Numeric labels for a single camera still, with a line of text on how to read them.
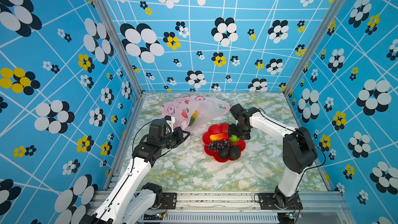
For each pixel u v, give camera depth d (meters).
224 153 0.84
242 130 0.77
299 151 0.48
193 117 1.01
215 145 0.87
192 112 0.83
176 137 0.66
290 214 0.71
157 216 0.71
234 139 0.88
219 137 0.92
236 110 0.75
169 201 0.73
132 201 0.55
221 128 0.96
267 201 0.73
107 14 0.79
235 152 0.82
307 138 0.49
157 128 0.56
